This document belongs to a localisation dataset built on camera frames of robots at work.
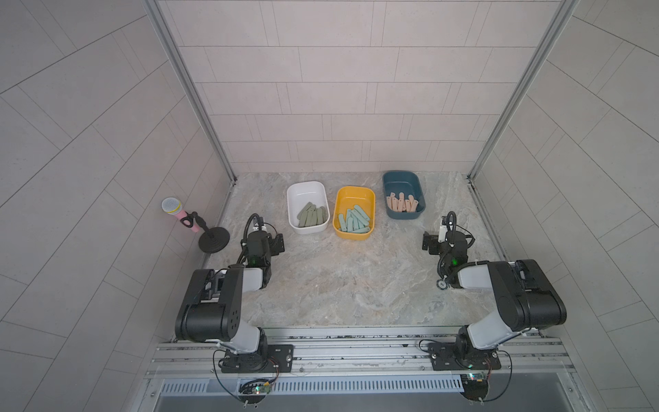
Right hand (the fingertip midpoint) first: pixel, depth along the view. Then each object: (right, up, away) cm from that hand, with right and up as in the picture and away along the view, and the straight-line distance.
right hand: (437, 229), depth 96 cm
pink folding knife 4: (-9, +9, +10) cm, 16 cm away
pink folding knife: (-17, +10, +10) cm, 22 cm away
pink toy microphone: (-87, +9, -19) cm, 90 cm away
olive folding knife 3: (-45, +5, +4) cm, 45 cm away
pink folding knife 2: (-14, +9, +9) cm, 19 cm away
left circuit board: (-58, -37, -31) cm, 76 cm away
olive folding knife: (-52, +5, +6) cm, 53 cm away
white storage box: (-55, +13, +14) cm, 58 cm away
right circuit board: (0, -39, -28) cm, 47 cm away
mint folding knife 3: (-36, +2, +3) cm, 36 cm away
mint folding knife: (-33, +3, +4) cm, 34 cm away
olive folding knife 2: (-48, +5, +5) cm, 48 cm away
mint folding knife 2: (-31, +2, +4) cm, 32 cm away
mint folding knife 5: (-28, +3, +4) cm, 28 cm away
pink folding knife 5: (-6, +9, +9) cm, 14 cm away
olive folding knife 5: (-49, +4, +5) cm, 50 cm away
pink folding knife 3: (-11, +8, +9) cm, 17 cm away
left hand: (-64, -1, -1) cm, 64 cm away
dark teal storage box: (-7, +19, +16) cm, 26 cm away
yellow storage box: (-34, +12, +10) cm, 37 cm away
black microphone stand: (-85, -4, -2) cm, 85 cm away
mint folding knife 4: (-28, +6, +7) cm, 30 cm away
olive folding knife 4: (-43, +5, +3) cm, 43 cm away
